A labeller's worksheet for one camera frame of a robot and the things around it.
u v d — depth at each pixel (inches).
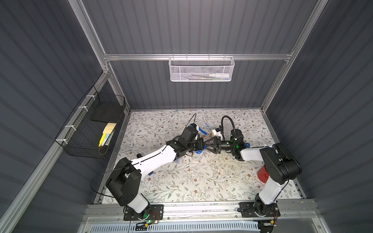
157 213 28.4
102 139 27.9
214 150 31.8
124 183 17.1
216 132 33.8
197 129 30.9
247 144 39.0
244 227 27.8
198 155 34.7
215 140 31.6
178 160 35.3
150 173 34.1
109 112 31.6
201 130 42.5
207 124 43.8
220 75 35.8
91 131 28.8
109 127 29.9
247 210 28.6
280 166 19.2
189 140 25.4
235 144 29.6
